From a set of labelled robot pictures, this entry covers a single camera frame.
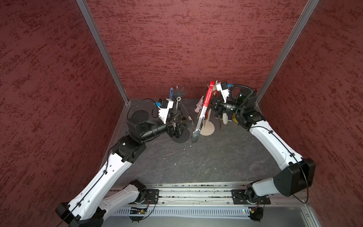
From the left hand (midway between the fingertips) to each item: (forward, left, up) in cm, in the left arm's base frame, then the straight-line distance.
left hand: (183, 120), depth 59 cm
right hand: (+11, -9, -2) cm, 15 cm away
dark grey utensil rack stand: (+14, +1, -19) cm, 24 cm away
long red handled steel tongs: (0, -7, -6) cm, 9 cm away
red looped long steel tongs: (+15, -22, -21) cm, 34 cm away
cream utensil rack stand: (+22, -18, -39) cm, 48 cm away
